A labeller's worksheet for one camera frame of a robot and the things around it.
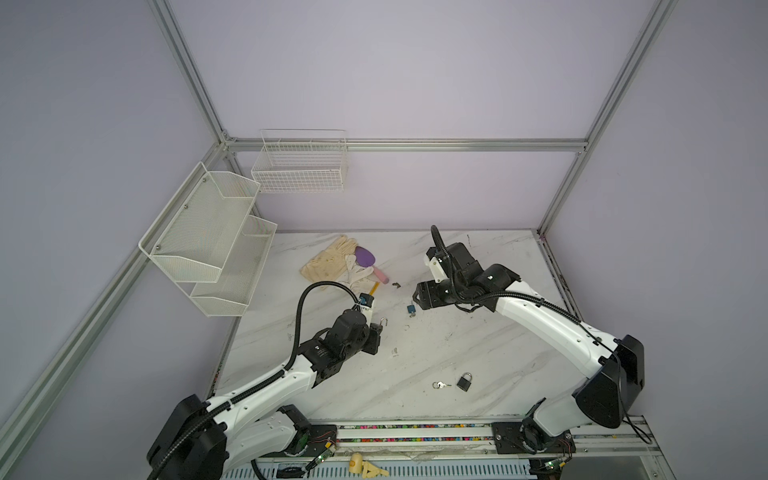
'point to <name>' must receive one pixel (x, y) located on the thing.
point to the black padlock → (465, 381)
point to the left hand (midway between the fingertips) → (376, 328)
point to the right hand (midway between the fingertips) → (420, 294)
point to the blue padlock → (411, 309)
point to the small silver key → (440, 385)
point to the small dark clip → (396, 284)
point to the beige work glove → (329, 263)
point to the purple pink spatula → (367, 259)
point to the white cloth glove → (357, 279)
